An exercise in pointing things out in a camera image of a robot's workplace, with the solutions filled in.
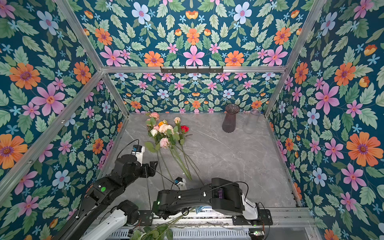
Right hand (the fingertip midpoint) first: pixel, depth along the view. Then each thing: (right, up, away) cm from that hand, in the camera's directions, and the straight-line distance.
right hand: (196, 201), depth 74 cm
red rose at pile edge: (-9, +37, +31) cm, 49 cm away
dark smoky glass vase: (+22, +39, +30) cm, 54 cm away
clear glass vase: (+36, +39, +27) cm, 60 cm away
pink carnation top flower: (-33, +47, +37) cm, 68 cm away
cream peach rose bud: (-16, +43, +37) cm, 59 cm away
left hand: (-22, +23, -3) cm, 32 cm away
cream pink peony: (-24, +37, +27) cm, 51 cm away
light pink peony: (-23, +27, +24) cm, 43 cm away
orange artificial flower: (-26, +41, +33) cm, 59 cm away
